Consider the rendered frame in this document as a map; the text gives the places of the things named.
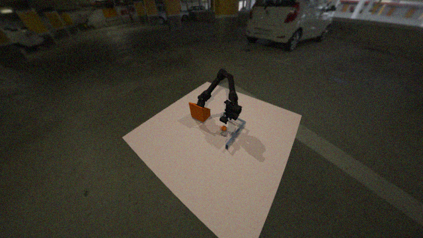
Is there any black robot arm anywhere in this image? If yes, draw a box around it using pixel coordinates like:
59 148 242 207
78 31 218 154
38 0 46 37
196 69 242 120

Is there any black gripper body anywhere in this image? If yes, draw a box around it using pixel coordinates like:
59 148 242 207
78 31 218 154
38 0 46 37
219 109 232 123

